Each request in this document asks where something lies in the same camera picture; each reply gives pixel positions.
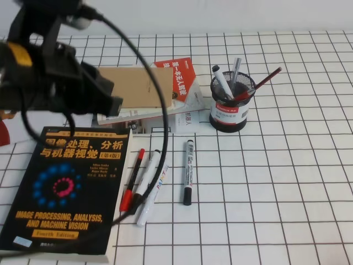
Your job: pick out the brown kraft notebook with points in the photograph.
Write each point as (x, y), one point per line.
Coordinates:
(135, 87)

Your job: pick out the red and white book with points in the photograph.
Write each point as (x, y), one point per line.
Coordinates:
(186, 97)

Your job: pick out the red pencil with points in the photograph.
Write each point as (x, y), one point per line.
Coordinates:
(268, 78)

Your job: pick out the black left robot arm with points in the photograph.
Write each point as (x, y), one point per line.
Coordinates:
(37, 22)

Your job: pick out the red marker pen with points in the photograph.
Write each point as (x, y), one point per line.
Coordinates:
(128, 195)

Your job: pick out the white paint marker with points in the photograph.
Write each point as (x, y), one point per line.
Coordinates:
(149, 203)

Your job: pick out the white marker black cap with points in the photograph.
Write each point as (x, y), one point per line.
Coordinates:
(145, 180)

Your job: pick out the grey pen in holder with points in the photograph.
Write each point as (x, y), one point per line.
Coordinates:
(236, 66)

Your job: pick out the black mesh pen holder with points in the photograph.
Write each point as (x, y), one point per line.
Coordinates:
(230, 116)

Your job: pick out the black and white marker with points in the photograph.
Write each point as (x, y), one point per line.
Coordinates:
(188, 173)

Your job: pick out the black image processing textbook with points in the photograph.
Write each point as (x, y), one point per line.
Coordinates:
(69, 191)

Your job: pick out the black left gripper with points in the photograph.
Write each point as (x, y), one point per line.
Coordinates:
(62, 84)

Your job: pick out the white robot magazine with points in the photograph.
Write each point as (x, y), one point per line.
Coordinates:
(13, 129)

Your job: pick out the white marker in holder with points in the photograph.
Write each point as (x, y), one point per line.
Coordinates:
(222, 81)

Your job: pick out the red pen in holder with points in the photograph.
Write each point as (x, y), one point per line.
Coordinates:
(245, 95)

